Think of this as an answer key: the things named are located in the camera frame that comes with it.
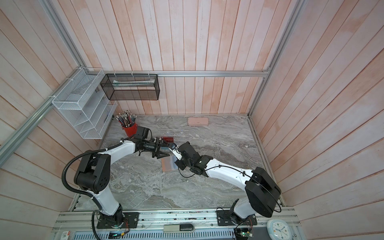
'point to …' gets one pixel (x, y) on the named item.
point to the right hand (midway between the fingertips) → (178, 154)
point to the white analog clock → (278, 230)
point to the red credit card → (168, 139)
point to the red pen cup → (131, 131)
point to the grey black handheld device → (178, 228)
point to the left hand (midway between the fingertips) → (170, 150)
